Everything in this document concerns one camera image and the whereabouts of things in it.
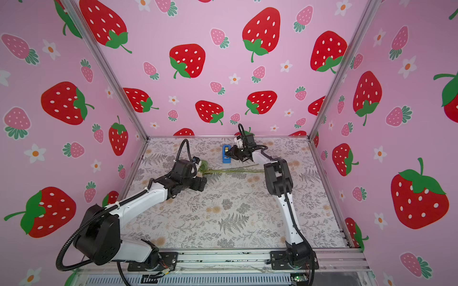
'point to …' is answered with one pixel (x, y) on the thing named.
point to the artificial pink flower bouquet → (204, 169)
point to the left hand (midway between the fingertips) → (200, 177)
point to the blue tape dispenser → (226, 159)
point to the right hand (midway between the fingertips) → (221, 155)
